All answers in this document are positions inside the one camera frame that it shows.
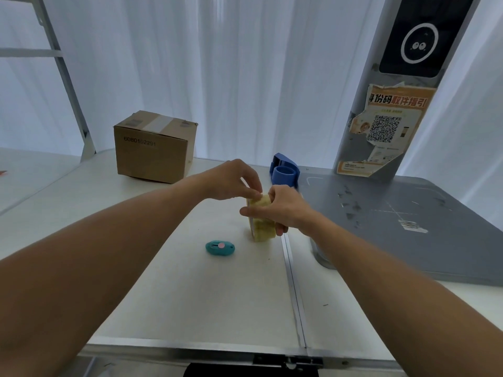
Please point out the person's right forearm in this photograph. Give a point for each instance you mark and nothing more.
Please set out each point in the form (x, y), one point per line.
(412, 302)

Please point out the torn orange paper poster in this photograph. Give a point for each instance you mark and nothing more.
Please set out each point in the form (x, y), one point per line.
(412, 125)

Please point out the person's right hand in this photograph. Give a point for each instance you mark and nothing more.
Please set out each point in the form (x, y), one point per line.
(289, 210)

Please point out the person's left hand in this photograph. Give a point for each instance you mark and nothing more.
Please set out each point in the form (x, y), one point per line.
(230, 180)

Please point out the person's black trousers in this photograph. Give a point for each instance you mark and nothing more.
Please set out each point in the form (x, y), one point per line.
(235, 371)

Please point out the grey metal shelving rack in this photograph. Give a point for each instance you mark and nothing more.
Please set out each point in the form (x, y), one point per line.
(70, 86)

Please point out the folding table metal frame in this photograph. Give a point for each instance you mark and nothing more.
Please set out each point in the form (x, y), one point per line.
(177, 349)

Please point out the white curtain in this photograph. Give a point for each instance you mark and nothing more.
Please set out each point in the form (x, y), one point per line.
(216, 74)

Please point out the grey metal scanner stand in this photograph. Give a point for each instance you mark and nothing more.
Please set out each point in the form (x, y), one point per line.
(393, 239)

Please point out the teal mini box cutter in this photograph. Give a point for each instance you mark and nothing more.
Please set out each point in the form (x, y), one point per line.
(214, 251)

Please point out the blue tape dispenser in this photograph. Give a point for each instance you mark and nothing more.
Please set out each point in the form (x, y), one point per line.
(285, 176)

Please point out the clear packing tape strip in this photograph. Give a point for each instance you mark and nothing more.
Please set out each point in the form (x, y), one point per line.
(157, 123)

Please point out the brown cardboard box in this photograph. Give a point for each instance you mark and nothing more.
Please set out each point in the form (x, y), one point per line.
(153, 160)

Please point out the yellowish tape roll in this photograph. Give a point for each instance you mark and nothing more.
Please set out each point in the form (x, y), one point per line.
(261, 231)

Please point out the person's left forearm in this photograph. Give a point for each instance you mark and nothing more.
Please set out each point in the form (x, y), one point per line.
(78, 278)

